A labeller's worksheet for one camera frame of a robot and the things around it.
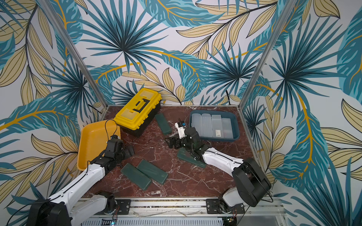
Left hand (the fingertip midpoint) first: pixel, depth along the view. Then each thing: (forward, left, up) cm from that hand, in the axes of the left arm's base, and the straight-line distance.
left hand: (127, 152), depth 86 cm
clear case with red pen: (+25, -51, -2) cm, 57 cm away
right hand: (+6, -27, +9) cm, 29 cm away
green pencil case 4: (+28, -19, -7) cm, 34 cm away
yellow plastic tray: (+13, +30, -9) cm, 34 cm away
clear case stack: (+21, -66, -5) cm, 70 cm away
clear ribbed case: (+25, -44, -2) cm, 51 cm away
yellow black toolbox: (+23, -4, +10) cm, 25 cm away
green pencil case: (-12, -7, -6) cm, 15 cm away
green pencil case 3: (+2, -34, -4) cm, 34 cm away
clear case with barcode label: (+22, -58, -1) cm, 62 cm away
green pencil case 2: (-9, -16, -6) cm, 20 cm away
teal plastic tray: (+35, -66, -2) cm, 75 cm away
